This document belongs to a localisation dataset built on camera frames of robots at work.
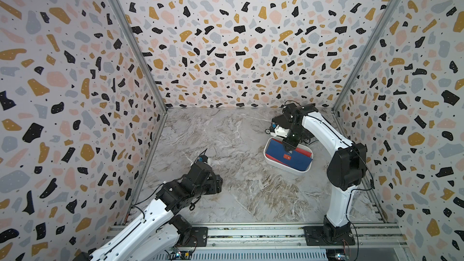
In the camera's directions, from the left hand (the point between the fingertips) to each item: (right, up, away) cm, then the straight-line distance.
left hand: (219, 181), depth 76 cm
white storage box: (+30, +2, +14) cm, 34 cm away
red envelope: (+39, +10, +17) cm, 44 cm away
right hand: (+32, +13, +13) cm, 37 cm away
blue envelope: (+35, +7, +12) cm, 37 cm away
